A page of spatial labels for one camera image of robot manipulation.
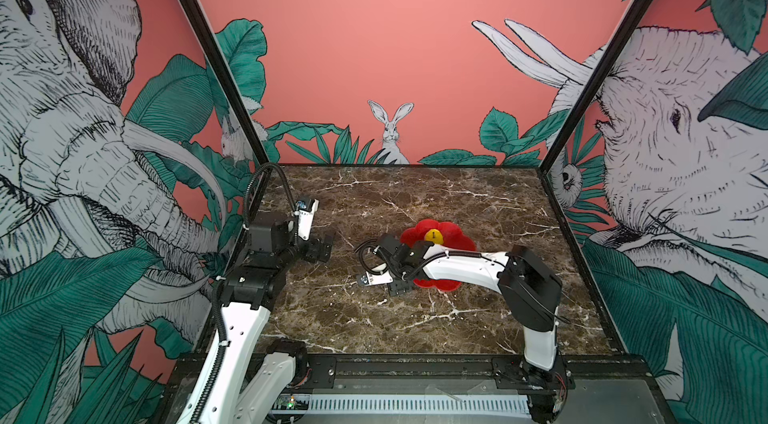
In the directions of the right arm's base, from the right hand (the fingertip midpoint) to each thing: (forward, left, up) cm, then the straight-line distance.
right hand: (385, 265), depth 88 cm
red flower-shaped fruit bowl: (+12, -22, -4) cm, 25 cm away
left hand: (+1, +17, +21) cm, 27 cm away
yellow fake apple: (+10, -16, +1) cm, 19 cm away
